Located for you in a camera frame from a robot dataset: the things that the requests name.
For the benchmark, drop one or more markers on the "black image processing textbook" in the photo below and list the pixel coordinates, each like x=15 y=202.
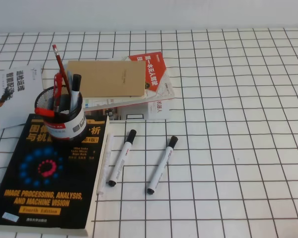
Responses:
x=50 y=186

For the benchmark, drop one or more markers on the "grey pen in holder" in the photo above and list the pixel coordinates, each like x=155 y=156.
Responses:
x=70 y=80

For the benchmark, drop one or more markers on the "red cap pen in holder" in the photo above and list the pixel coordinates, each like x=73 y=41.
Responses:
x=44 y=112

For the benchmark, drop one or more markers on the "white book under stack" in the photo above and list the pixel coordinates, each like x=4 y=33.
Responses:
x=127 y=108

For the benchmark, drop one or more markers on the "white marker black cap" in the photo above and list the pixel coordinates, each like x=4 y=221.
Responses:
x=160 y=169
x=122 y=158

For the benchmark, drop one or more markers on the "white book with robot picture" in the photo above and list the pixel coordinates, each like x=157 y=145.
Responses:
x=19 y=88

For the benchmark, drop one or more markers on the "black cap marker in holder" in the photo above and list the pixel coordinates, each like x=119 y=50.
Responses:
x=75 y=91

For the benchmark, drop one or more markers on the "red pencil with eraser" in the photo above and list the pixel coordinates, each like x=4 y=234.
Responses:
x=62 y=70

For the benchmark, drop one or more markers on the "black mesh pen holder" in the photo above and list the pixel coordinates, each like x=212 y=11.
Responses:
x=65 y=125

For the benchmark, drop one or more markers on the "white pen beside book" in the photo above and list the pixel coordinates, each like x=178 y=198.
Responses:
x=105 y=164

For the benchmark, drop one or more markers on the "brown kraft notebook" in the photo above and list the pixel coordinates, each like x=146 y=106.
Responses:
x=109 y=78

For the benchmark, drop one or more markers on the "red and white book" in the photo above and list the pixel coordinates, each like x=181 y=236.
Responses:
x=157 y=84

